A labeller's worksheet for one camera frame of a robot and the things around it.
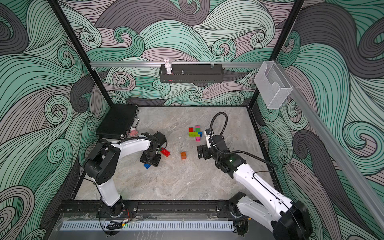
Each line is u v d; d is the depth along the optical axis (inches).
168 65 34.9
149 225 27.5
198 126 42.2
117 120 41.0
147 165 33.7
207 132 27.0
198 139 39.3
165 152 36.4
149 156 29.9
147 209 29.3
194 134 39.7
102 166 18.7
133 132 39.9
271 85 31.2
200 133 39.6
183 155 35.5
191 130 41.0
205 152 27.4
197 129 42.1
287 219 14.8
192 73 37.2
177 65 36.7
